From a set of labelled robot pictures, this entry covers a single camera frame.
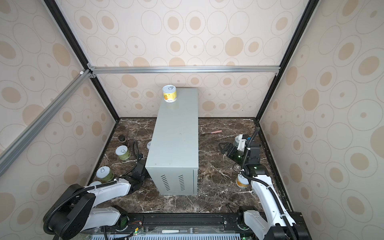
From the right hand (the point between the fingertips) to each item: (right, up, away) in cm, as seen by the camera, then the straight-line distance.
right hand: (225, 147), depth 80 cm
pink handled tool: (-2, +8, +30) cm, 31 cm away
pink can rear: (-47, -1, +17) cm, 50 cm away
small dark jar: (-64, +4, +16) cm, 66 cm away
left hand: (-42, -12, +11) cm, 45 cm away
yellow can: (+10, -20, +3) cm, 22 cm away
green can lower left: (-68, -16, +5) cm, 70 cm away
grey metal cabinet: (-25, -5, -24) cm, 35 cm away
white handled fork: (-18, -40, -8) cm, 44 cm away
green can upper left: (-62, -5, +13) cm, 63 cm away
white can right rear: (+11, +3, +20) cm, 23 cm away
